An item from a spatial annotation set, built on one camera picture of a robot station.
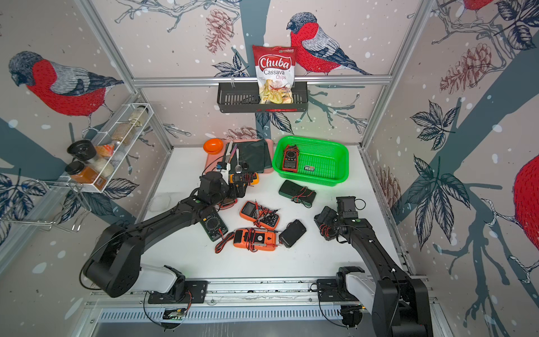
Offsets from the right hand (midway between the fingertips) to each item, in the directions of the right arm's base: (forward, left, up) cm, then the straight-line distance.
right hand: (329, 217), depth 88 cm
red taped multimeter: (+4, +45, +1) cm, 45 cm away
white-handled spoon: (+28, +44, -2) cm, 52 cm away
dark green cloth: (+36, +37, -2) cm, 52 cm away
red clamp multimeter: (+31, +17, +2) cm, 35 cm away
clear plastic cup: (+2, +73, +4) cm, 73 cm away
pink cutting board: (+34, +60, -3) cm, 69 cm away
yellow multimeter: (+17, +41, 0) cm, 45 cm away
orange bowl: (+41, +60, +1) cm, 73 cm away
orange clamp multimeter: (-11, +31, 0) cm, 32 cm away
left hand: (+10, +37, +12) cm, 41 cm away
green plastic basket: (+37, -6, -3) cm, 37 cm away
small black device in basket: (+30, +6, -3) cm, 31 cm away
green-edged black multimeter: (-3, +51, 0) cm, 51 cm away
